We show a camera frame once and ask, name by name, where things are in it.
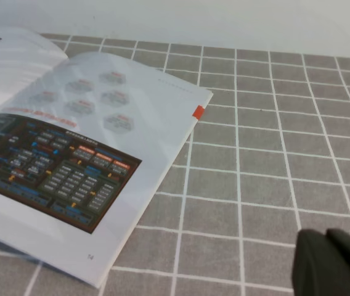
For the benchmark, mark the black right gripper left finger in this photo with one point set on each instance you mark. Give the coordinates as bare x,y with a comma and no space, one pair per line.
318,267

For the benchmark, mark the grey checked tablecloth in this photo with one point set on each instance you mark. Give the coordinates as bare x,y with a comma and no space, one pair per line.
270,155

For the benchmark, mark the white logistics brochure book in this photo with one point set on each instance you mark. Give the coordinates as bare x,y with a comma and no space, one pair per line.
85,142

